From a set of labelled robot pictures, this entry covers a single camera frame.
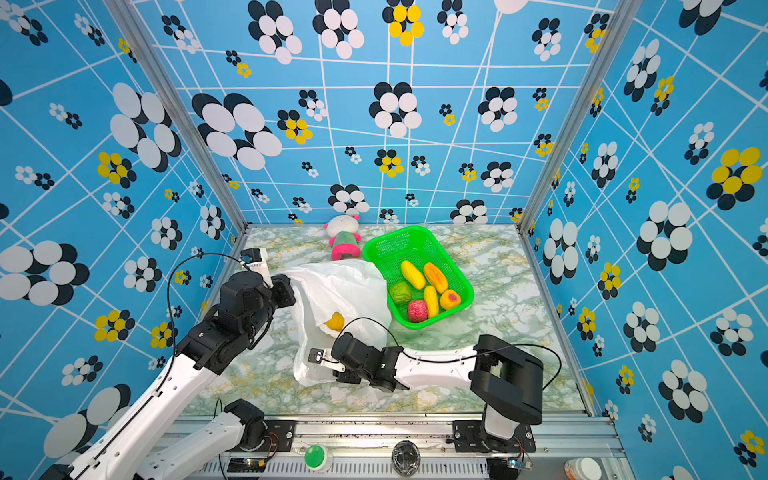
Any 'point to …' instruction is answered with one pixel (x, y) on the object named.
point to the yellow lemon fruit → (412, 275)
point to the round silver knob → (406, 458)
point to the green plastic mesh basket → (393, 247)
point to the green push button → (318, 458)
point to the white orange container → (583, 468)
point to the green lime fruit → (401, 292)
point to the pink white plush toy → (343, 229)
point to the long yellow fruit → (432, 301)
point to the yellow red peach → (450, 299)
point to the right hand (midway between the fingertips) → (339, 353)
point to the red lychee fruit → (417, 311)
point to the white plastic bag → (333, 299)
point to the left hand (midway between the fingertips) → (292, 273)
